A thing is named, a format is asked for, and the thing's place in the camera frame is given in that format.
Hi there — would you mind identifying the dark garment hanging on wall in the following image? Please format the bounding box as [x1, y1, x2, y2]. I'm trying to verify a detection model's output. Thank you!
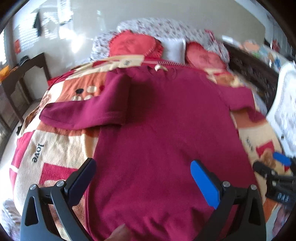
[33, 12, 43, 37]

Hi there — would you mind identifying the right red heart cushion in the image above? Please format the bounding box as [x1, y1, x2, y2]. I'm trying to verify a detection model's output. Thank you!
[185, 42, 226, 69]

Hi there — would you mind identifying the white square pillow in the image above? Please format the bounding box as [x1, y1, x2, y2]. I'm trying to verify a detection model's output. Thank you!
[158, 38, 186, 64]

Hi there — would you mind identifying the patterned orange red blanket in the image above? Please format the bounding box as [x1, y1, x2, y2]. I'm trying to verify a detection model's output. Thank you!
[10, 55, 292, 231]

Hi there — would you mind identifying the dark wooden side table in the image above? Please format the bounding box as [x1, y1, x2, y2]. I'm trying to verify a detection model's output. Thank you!
[0, 52, 51, 123]

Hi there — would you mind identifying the person's right hand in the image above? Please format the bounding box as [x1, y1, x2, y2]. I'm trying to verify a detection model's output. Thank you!
[105, 224, 132, 241]

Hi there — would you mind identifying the left red heart cushion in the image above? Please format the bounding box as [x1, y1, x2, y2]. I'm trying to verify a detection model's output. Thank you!
[109, 30, 164, 59]

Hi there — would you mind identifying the dark carved wooden headboard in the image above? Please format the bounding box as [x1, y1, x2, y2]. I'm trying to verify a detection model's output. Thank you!
[223, 42, 278, 110]

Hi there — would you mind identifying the maroon fleece sweater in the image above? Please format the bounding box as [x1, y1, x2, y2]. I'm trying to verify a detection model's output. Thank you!
[40, 66, 260, 240]

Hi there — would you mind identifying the white ornate chair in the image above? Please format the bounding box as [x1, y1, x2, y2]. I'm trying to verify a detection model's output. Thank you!
[266, 62, 295, 157]

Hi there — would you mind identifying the red heart cushion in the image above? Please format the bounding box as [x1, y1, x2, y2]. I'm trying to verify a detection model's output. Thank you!
[109, 30, 164, 59]
[185, 42, 226, 69]

